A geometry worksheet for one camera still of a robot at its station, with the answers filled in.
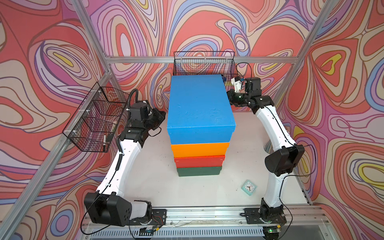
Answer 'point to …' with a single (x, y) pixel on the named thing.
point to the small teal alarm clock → (249, 187)
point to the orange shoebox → (180, 150)
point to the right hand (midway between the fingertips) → (218, 100)
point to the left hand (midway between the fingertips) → (168, 111)
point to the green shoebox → (199, 171)
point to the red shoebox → (199, 161)
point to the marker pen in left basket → (104, 142)
